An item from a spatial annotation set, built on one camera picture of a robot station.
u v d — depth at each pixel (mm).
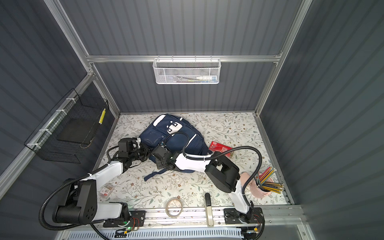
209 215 718
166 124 942
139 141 852
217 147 992
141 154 772
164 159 678
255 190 724
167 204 768
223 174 512
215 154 530
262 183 769
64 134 718
